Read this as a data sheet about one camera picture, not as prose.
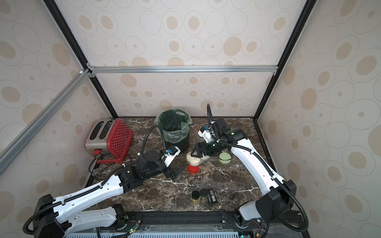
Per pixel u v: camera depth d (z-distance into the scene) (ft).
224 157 3.15
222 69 5.91
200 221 2.44
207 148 2.11
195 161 2.45
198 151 2.11
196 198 2.38
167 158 2.00
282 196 1.29
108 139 2.76
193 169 2.89
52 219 1.27
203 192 2.43
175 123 3.29
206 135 2.26
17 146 1.75
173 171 2.11
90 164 2.98
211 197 2.65
